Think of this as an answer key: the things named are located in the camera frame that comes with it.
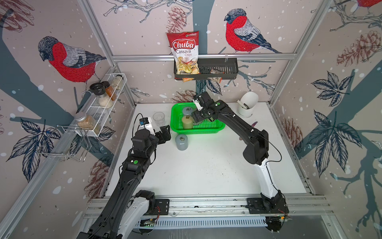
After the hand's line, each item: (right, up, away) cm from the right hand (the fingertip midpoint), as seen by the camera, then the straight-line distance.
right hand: (197, 113), depth 91 cm
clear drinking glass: (-27, -4, +14) cm, 31 cm away
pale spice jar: (-48, +19, -5) cm, 52 cm away
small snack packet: (+10, +27, +1) cm, 29 cm away
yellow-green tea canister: (-6, -6, +7) cm, 11 cm away
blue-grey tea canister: (-9, -18, -1) cm, 20 cm away
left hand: (-17, -6, -16) cm, 24 cm away
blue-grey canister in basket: (-6, +2, +13) cm, 15 cm away
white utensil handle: (+36, +6, +18) cm, 41 cm away
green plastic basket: (-15, -3, +11) cm, 18 cm away
